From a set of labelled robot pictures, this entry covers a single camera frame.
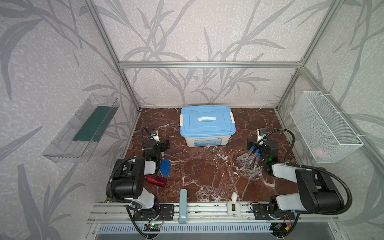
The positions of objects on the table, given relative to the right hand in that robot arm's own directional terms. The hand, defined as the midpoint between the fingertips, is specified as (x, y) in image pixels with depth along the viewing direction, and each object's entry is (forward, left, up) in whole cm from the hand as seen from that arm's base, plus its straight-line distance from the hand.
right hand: (256, 133), depth 92 cm
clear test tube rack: (-17, +8, -10) cm, 21 cm away
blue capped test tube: (-13, +6, +5) cm, 15 cm away
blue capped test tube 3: (-17, +4, +4) cm, 18 cm away
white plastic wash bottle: (-40, +18, -6) cm, 44 cm away
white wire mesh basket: (-19, -18, +25) cm, 37 cm away
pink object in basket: (-18, -24, +11) cm, 32 cm away
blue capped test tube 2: (-15, +5, +1) cm, 16 cm away
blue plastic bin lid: (+5, +31, +7) cm, 32 cm away
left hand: (+1, +60, -1) cm, 60 cm away
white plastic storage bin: (-4, +31, -3) cm, 31 cm away
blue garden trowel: (-18, +56, -9) cm, 60 cm away
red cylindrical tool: (-27, +59, -6) cm, 65 cm away
